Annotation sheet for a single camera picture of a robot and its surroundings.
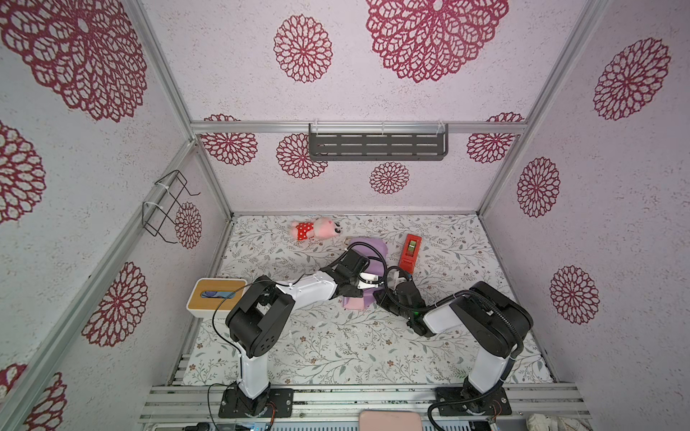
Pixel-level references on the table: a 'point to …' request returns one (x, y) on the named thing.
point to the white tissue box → (215, 298)
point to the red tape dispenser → (410, 251)
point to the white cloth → (541, 422)
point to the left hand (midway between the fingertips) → (355, 276)
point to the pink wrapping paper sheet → (376, 252)
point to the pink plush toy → (322, 228)
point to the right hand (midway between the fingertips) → (371, 290)
